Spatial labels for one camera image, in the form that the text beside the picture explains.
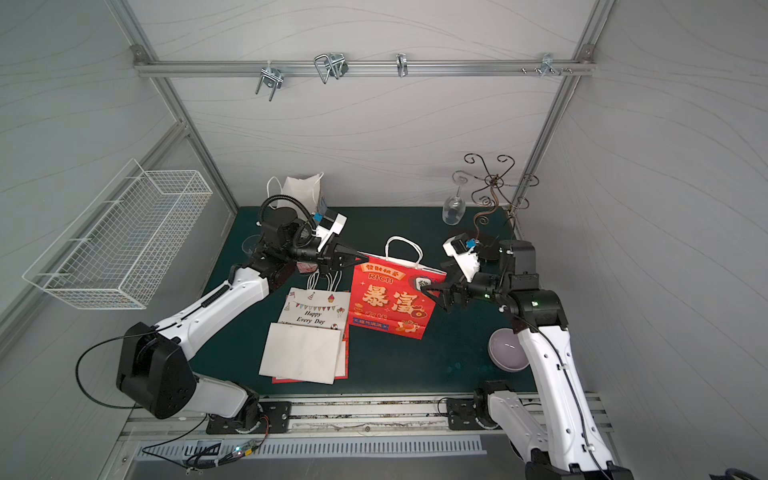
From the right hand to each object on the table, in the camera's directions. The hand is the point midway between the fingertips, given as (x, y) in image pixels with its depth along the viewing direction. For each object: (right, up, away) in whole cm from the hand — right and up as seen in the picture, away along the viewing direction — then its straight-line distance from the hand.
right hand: (437, 276), depth 67 cm
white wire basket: (-74, +6, +1) cm, 75 cm away
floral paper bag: (-39, +24, +30) cm, 55 cm away
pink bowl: (+22, -23, +15) cm, 35 cm away
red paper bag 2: (-12, -5, +3) cm, 13 cm away
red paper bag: (-24, -27, +13) cm, 38 cm away
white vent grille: (-48, -42, +2) cm, 64 cm away
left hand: (-16, +3, -2) cm, 17 cm away
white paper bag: (-35, -21, +15) cm, 44 cm away
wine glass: (+9, +18, +25) cm, 32 cm away
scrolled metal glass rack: (+19, +21, +21) cm, 35 cm away
